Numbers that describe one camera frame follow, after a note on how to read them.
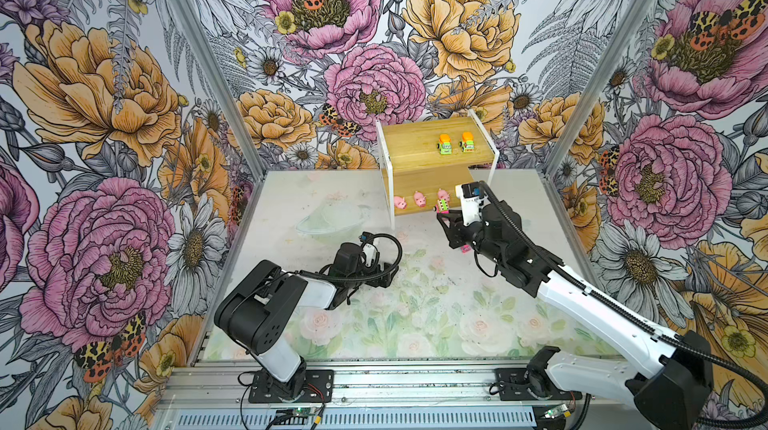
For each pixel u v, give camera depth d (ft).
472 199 2.06
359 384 2.50
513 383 2.43
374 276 2.30
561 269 1.60
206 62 2.90
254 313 1.53
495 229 1.83
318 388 2.41
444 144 2.61
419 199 2.94
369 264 2.73
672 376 1.25
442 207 2.44
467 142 2.61
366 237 2.75
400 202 2.92
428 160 2.60
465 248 2.20
